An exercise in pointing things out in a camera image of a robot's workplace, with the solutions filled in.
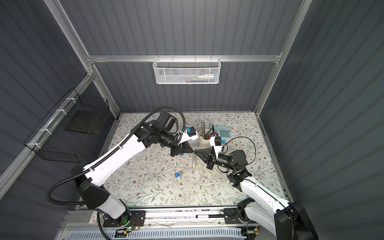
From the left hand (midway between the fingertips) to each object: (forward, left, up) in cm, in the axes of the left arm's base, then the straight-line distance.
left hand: (192, 150), depth 69 cm
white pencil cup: (+18, -8, -21) cm, 28 cm away
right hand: (-2, -2, -1) cm, 3 cm away
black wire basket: (+13, +61, +1) cm, 63 cm away
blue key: (0, +10, -27) cm, 29 cm away
